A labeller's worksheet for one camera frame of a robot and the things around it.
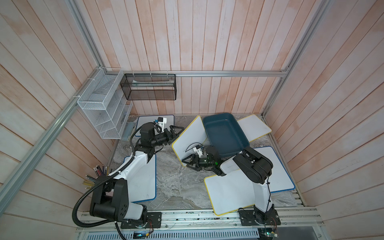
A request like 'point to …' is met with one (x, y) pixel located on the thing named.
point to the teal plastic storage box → (224, 133)
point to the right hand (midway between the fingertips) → (184, 164)
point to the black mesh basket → (149, 86)
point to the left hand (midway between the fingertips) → (182, 134)
